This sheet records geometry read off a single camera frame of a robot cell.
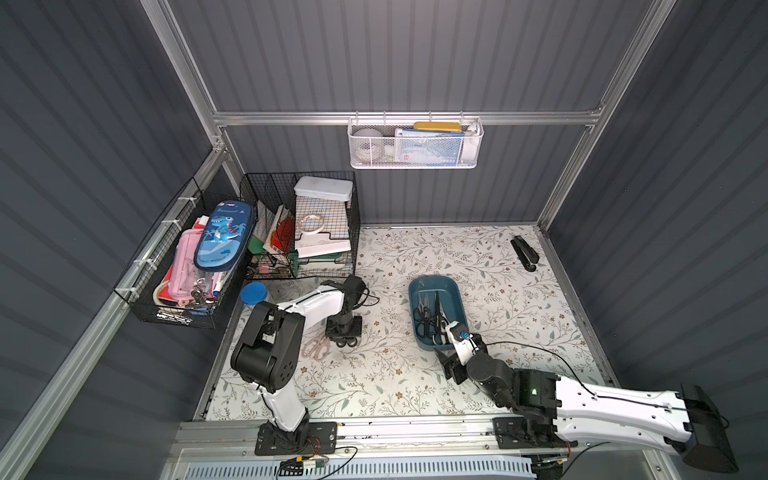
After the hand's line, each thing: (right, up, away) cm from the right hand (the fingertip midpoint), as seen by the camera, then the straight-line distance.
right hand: (451, 340), depth 76 cm
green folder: (-47, +21, +21) cm, 56 cm away
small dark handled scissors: (-30, -3, +10) cm, 32 cm away
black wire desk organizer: (-42, +31, +18) cm, 56 cm away
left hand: (-29, -4, +15) cm, 32 cm away
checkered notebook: (-34, +35, +21) cm, 53 cm away
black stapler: (+35, +21, +33) cm, 52 cm away
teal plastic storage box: (+5, +8, +23) cm, 25 cm away
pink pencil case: (-63, +17, -8) cm, 66 cm away
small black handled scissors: (-5, 0, +17) cm, 17 cm away
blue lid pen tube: (-52, +12, +3) cm, 54 cm away
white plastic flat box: (-39, +45, +26) cm, 65 cm away
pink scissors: (-38, -6, +13) cm, 41 cm away
